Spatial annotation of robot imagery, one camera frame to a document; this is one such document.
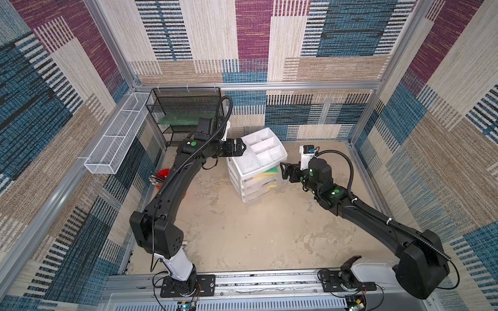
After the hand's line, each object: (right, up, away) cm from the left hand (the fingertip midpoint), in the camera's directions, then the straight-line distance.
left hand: (237, 146), depth 79 cm
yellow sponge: (+16, -18, +17) cm, 29 cm away
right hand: (+23, -8, +3) cm, 24 cm away
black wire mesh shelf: (-34, +21, +27) cm, 48 cm away
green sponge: (+14, -10, +4) cm, 18 cm away
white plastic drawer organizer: (+11, -2, +6) cm, 13 cm away
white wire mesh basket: (-61, -4, +12) cm, 62 cm away
